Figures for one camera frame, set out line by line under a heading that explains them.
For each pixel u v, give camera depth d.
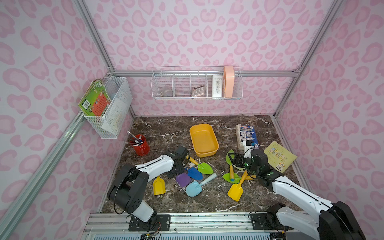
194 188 0.84
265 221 0.73
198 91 0.95
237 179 0.86
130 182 0.49
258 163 0.63
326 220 0.39
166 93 0.93
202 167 0.93
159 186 0.84
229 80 0.82
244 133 1.06
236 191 0.83
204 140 1.03
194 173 0.91
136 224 0.72
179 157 0.73
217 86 0.93
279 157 0.96
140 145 0.89
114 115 0.84
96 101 0.72
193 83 1.03
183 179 0.87
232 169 0.89
